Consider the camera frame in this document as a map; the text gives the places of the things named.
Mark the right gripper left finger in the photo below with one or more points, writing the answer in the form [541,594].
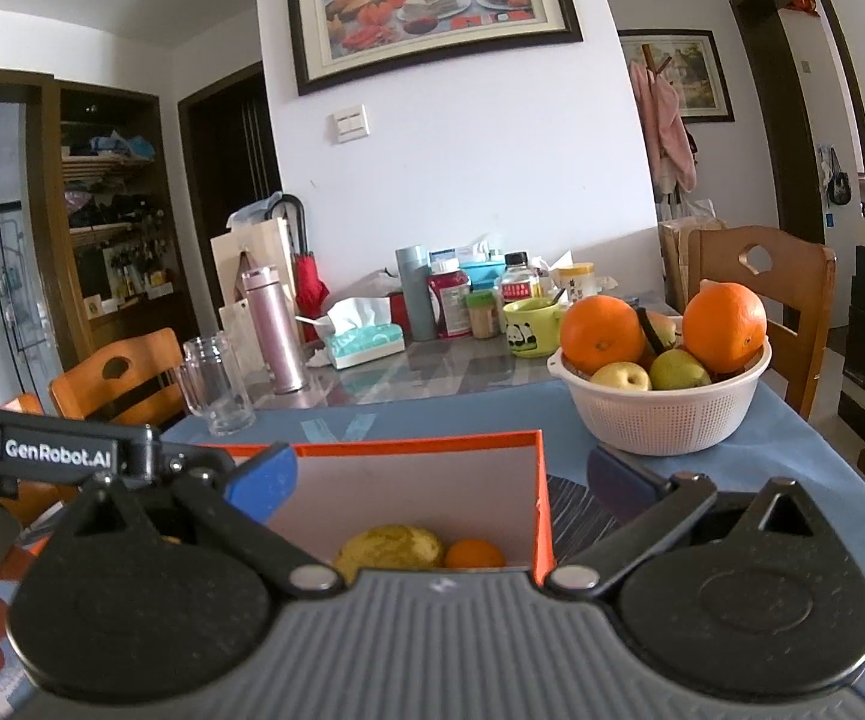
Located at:
[232,503]

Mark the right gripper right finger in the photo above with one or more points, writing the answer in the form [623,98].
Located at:
[621,517]

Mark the yellow-green mango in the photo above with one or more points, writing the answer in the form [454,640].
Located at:
[390,548]

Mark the small tangerine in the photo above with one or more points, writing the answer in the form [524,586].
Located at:
[472,554]

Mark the white fruit basket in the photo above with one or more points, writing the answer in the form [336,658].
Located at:
[663,423]

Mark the yellow apple in basket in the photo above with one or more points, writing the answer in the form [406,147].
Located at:
[624,376]

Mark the glass jar mug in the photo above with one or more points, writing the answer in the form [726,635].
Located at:
[212,384]

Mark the green pear in basket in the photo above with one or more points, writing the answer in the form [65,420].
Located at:
[675,369]

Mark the blue tablecloth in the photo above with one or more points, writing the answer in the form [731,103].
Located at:
[759,612]

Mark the wooden chair far left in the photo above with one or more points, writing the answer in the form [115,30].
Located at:
[127,382]

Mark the orange cardboard box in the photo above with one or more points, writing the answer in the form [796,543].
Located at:
[489,486]

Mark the orange in basket left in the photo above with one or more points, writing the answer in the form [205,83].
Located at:
[599,330]

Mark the orange in basket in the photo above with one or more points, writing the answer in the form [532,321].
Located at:
[599,330]
[724,327]

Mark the pink thermos bottle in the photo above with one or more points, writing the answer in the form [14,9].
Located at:
[275,329]

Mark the orange in basket right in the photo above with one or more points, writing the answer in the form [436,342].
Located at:
[724,327]

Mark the tissue box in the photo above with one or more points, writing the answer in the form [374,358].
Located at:
[362,330]

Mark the green panda mug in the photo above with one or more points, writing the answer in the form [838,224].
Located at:
[532,327]

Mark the red folded umbrella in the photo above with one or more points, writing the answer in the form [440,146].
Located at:
[311,292]

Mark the paper shopping bag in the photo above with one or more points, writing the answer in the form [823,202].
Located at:
[237,253]

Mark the wooden chair far right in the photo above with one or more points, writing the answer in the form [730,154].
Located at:
[795,274]

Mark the red labelled jar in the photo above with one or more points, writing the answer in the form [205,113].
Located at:
[449,287]

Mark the grey tall bottle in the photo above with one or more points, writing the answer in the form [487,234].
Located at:
[413,270]

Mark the wooden shelf cabinet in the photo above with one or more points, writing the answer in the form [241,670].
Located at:
[105,234]

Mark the pink hanging clothes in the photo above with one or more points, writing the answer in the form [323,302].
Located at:
[666,140]

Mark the landscape framed picture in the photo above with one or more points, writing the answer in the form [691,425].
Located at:
[689,60]

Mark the food framed picture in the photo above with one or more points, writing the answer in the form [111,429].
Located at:
[337,41]

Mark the light switch plate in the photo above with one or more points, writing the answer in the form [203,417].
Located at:
[351,124]

